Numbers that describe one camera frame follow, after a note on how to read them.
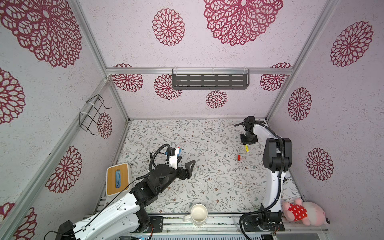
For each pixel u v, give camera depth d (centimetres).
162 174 52
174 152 61
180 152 102
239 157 98
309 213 71
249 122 83
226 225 75
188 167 63
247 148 103
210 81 96
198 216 76
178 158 73
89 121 76
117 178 85
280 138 61
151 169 52
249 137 89
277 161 59
